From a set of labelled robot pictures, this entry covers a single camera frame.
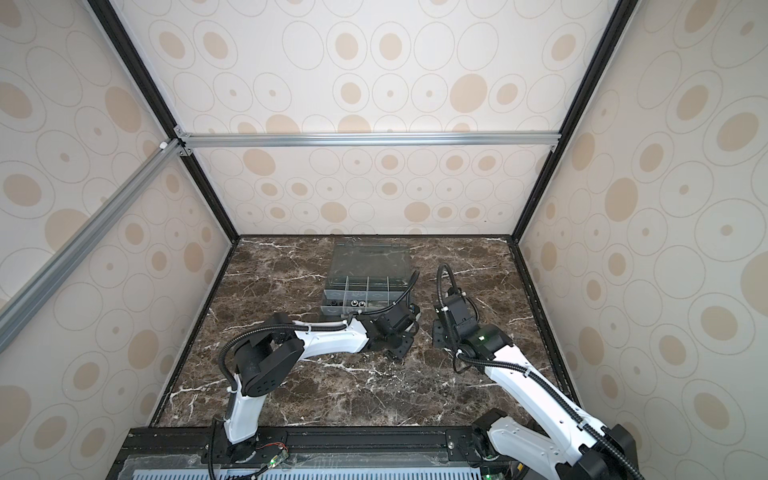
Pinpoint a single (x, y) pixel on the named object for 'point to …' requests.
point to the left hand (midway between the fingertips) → (416, 339)
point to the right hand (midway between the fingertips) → (445, 327)
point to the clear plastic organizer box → (366, 278)
